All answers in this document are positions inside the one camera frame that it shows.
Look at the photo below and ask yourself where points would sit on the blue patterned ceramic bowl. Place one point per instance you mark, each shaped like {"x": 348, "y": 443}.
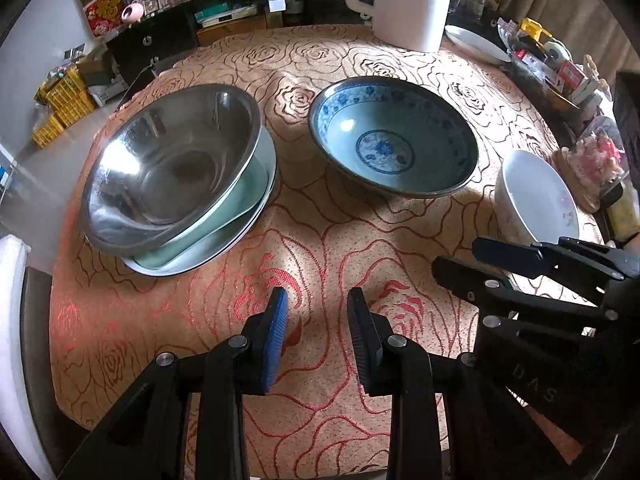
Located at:
{"x": 394, "y": 135}

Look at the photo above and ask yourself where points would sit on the yellow plastic crates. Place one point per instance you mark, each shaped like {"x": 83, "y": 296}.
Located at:
{"x": 66, "y": 97}

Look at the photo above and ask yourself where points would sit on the green square plate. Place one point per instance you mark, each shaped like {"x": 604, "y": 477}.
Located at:
{"x": 241, "y": 199}

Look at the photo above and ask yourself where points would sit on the black sideboard cabinet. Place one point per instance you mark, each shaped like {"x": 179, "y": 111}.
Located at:
{"x": 176, "y": 30}

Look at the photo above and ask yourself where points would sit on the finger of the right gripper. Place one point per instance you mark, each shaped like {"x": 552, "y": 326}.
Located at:
{"x": 466, "y": 281}
{"x": 514, "y": 258}

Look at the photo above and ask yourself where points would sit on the white cushioned chair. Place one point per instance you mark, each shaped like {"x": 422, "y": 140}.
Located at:
{"x": 18, "y": 419}

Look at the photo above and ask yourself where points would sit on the stainless steel mixing bowl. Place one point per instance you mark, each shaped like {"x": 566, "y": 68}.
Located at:
{"x": 167, "y": 167}

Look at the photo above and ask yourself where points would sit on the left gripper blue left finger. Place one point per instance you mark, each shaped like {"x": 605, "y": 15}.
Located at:
{"x": 265, "y": 333}

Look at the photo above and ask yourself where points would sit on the large white round plate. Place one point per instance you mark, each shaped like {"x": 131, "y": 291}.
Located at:
{"x": 216, "y": 244}

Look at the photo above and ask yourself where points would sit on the tray of assorted clutter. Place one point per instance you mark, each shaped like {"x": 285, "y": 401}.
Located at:
{"x": 544, "y": 64}

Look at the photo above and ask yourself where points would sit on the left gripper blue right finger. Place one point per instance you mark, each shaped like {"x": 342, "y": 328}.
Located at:
{"x": 369, "y": 332}

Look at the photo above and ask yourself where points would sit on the rose patterned tablecloth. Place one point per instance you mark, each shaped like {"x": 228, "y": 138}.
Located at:
{"x": 320, "y": 235}

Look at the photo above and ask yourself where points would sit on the glass dome with flowers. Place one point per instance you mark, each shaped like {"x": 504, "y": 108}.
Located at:
{"x": 594, "y": 164}

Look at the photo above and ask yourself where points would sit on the small white ceramic bowl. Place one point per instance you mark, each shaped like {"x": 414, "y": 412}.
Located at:
{"x": 532, "y": 202}

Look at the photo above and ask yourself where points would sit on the small white plate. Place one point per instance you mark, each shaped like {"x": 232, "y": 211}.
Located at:
{"x": 476, "y": 46}

